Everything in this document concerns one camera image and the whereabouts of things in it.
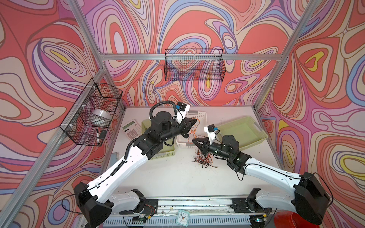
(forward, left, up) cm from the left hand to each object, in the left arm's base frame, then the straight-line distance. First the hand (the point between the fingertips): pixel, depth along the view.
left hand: (197, 119), depth 64 cm
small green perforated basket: (0, +16, -30) cm, 34 cm away
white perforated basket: (-2, -1, -6) cm, 7 cm away
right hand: (-3, +1, -16) cm, 16 cm away
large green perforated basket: (+21, -41, -38) cm, 60 cm away
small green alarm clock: (-34, +7, -35) cm, 49 cm away
